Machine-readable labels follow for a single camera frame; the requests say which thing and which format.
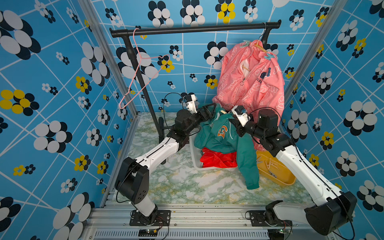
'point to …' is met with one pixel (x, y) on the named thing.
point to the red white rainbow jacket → (210, 159)
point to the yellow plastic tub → (270, 168)
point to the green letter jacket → (218, 133)
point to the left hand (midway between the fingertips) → (215, 104)
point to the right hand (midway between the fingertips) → (234, 116)
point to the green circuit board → (147, 232)
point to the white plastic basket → (196, 153)
